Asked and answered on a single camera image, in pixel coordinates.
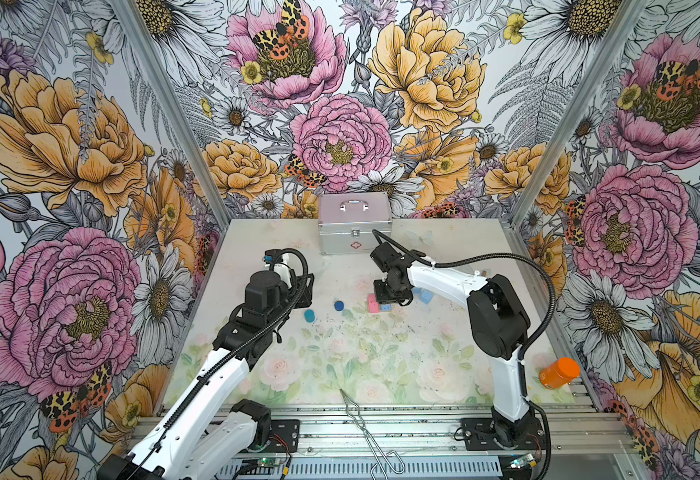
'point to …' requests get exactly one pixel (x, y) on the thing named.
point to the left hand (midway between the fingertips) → (308, 286)
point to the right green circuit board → (527, 460)
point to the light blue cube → (426, 296)
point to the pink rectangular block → (373, 305)
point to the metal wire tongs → (392, 462)
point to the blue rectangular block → (386, 307)
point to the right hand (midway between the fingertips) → (385, 307)
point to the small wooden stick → (484, 273)
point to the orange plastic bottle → (559, 373)
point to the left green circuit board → (270, 462)
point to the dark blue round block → (339, 305)
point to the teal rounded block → (309, 316)
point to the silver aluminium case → (346, 222)
